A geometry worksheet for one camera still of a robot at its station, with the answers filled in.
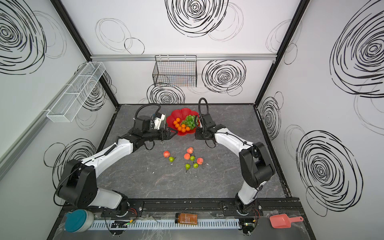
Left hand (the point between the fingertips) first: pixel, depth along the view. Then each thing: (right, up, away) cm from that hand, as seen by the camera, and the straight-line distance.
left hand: (173, 131), depth 83 cm
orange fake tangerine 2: (-2, +4, +24) cm, 24 cm away
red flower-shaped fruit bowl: (+2, +10, +29) cm, 31 cm away
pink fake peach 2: (+7, -15, +6) cm, 18 cm away
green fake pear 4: (+12, -20, +4) cm, 24 cm away
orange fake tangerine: (0, +6, +25) cm, 26 cm away
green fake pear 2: (+11, -17, +6) cm, 21 cm away
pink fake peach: (+9, -12, +9) cm, 17 cm away
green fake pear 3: (+8, -21, +4) cm, 23 cm away
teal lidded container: (-38, -36, -20) cm, 56 cm away
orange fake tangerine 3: (-1, +2, +22) cm, 22 cm away
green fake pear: (-2, -17, +6) cm, 18 cm away
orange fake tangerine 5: (+4, -1, +19) cm, 20 cm away
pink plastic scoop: (+54, -41, -12) cm, 69 cm away
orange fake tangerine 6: (+7, 0, +19) cm, 21 cm away
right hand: (+12, -2, +8) cm, 15 cm away
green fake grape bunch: (+8, +5, +22) cm, 24 cm away
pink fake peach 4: (+15, -18, +4) cm, 23 cm away
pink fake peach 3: (-5, -15, +8) cm, 17 cm away
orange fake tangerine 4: (+1, 0, +19) cm, 19 cm away
